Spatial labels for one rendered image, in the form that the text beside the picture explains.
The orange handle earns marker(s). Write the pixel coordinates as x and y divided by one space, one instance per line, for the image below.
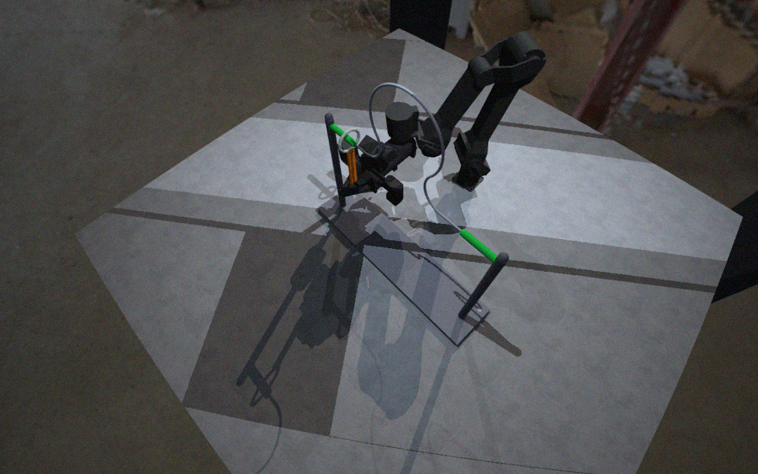
350 155

